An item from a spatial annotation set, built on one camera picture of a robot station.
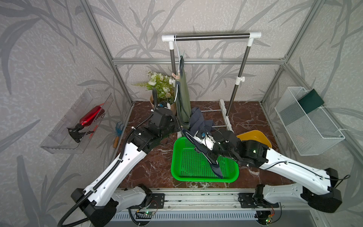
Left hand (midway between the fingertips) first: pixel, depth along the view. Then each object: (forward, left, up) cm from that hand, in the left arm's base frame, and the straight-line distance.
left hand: (181, 121), depth 69 cm
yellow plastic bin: (+9, -50, -27) cm, 57 cm away
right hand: (-9, -10, -4) cm, 14 cm away
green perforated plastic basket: (-11, -4, -30) cm, 32 cm away
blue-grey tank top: (+12, -10, -21) cm, 26 cm away
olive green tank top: (+9, 0, -4) cm, 10 cm away
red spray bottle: (0, +43, +3) cm, 43 cm away
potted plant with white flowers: (+29, +12, -6) cm, 32 cm away
